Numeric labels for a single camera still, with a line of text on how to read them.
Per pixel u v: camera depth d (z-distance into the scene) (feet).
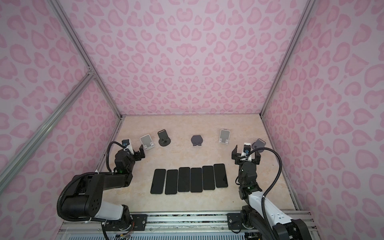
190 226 2.37
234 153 2.51
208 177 2.91
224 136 3.33
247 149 2.20
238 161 2.36
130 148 2.61
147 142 3.23
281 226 1.39
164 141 3.30
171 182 2.84
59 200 1.32
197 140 3.46
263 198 1.78
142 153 2.81
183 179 2.91
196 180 2.82
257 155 2.37
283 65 2.96
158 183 2.82
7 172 1.65
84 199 1.45
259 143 3.13
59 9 2.27
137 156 2.70
